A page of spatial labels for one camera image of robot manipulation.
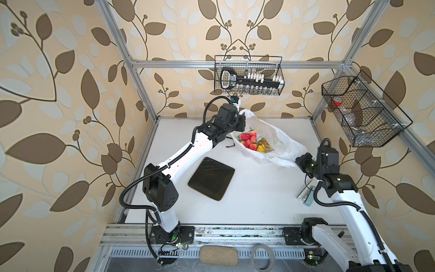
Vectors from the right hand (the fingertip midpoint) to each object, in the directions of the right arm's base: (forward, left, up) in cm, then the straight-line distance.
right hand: (296, 158), depth 77 cm
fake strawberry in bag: (+19, +16, -16) cm, 29 cm away
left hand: (+15, +23, +13) cm, 30 cm away
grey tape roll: (-36, +16, -17) cm, 42 cm away
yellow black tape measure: (+21, +28, -17) cm, 39 cm away
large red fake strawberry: (+26, +20, -15) cm, 36 cm away
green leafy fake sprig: (+21, +9, -14) cm, 27 cm away
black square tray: (+1, +40, -20) cm, 45 cm away
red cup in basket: (+28, -27, +10) cm, 40 cm away
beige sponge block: (-34, +36, -16) cm, 52 cm away
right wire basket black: (+11, -30, +15) cm, 35 cm away
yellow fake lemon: (+16, +11, -15) cm, 25 cm away
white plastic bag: (+6, +3, -1) cm, 7 cm away
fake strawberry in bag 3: (+22, +19, -17) cm, 34 cm away
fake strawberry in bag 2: (+28, +15, -14) cm, 35 cm away
